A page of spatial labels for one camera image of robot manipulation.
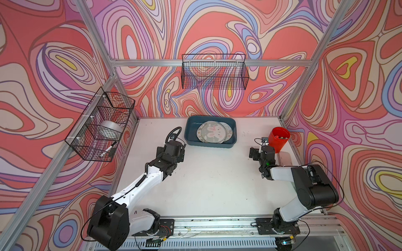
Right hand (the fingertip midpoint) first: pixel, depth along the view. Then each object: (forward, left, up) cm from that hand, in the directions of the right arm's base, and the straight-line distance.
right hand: (260, 151), depth 96 cm
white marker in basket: (-10, +80, +23) cm, 84 cm away
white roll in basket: (-6, +77, +31) cm, 83 cm away
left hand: (-4, +52, +11) cm, 54 cm away
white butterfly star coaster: (+19, +17, -3) cm, 26 cm away
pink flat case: (-5, -14, -3) cm, 15 cm away
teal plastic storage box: (+12, +43, -2) cm, 45 cm away
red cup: (+2, -9, +9) cm, 13 cm away
